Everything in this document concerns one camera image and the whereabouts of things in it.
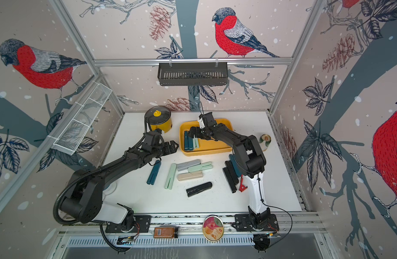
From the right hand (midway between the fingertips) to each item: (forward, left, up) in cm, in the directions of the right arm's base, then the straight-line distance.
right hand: (195, 132), depth 99 cm
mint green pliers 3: (-20, -7, -6) cm, 22 cm away
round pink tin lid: (-50, -12, -5) cm, 52 cm away
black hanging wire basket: (+35, +3, +20) cm, 41 cm away
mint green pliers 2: (-26, +12, -7) cm, 29 cm away
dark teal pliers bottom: (-5, +3, -5) cm, 8 cm away
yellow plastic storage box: (-9, -8, -2) cm, 12 cm away
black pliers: (-32, -4, -7) cm, 33 cm away
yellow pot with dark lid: (+9, +24, +3) cm, 26 cm away
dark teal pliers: (-3, +5, -5) cm, 8 cm away
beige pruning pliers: (-25, +1, -7) cm, 26 cm away
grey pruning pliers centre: (-20, +4, -6) cm, 22 cm away
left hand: (-12, +10, +4) cm, 16 cm away
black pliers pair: (-25, -22, -6) cm, 34 cm away
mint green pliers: (-4, 0, -5) cm, 7 cm away
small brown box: (-52, +10, -4) cm, 53 cm away
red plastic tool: (-30, -27, -8) cm, 42 cm away
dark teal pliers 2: (-24, +22, -7) cm, 33 cm away
